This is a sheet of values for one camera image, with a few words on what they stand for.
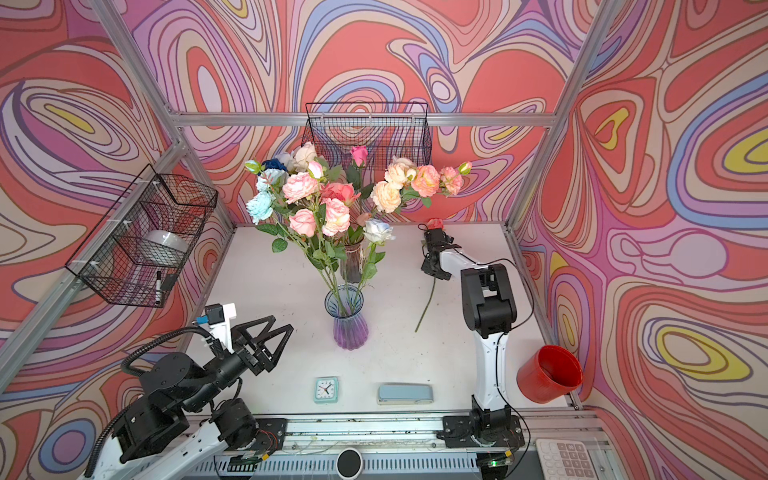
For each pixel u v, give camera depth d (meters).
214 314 0.52
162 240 0.73
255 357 0.54
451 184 0.73
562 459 0.69
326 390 0.79
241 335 0.60
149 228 0.80
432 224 1.15
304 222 0.59
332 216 0.55
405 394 0.78
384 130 0.95
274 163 0.70
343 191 0.68
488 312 0.58
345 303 0.78
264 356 0.52
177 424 0.47
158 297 0.70
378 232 0.66
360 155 0.75
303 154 0.75
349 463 0.65
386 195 0.69
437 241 0.87
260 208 0.61
